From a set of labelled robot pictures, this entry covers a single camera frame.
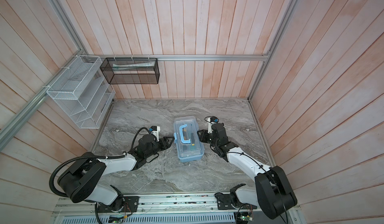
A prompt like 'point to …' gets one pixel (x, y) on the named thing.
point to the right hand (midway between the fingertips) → (198, 131)
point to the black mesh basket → (131, 70)
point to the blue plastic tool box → (189, 147)
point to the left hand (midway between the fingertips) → (173, 141)
